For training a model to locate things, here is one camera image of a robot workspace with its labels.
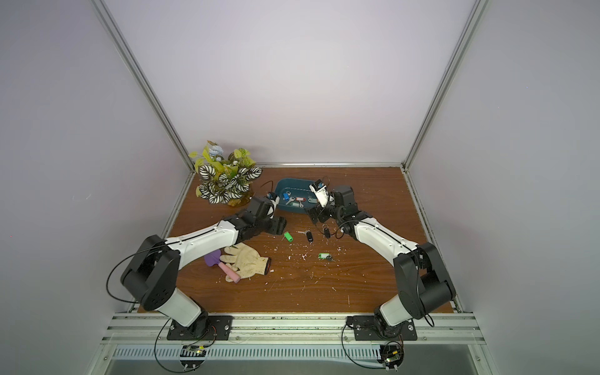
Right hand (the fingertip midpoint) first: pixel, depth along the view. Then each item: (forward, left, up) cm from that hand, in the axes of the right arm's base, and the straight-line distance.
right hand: (316, 196), depth 87 cm
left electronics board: (-48, +39, -18) cm, 64 cm away
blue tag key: (+12, +14, -15) cm, 24 cm away
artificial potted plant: (+3, +34, +6) cm, 35 cm away
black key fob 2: (-5, -4, -18) cm, 19 cm away
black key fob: (-7, +3, -17) cm, 18 cm away
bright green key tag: (-9, +12, -17) cm, 22 cm away
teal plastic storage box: (+12, +10, -15) cm, 22 cm away
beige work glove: (-20, +27, -16) cm, 37 cm away
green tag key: (-16, -3, -18) cm, 24 cm away
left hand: (-5, +14, -8) cm, 17 cm away
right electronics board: (-47, -24, -19) cm, 56 cm away
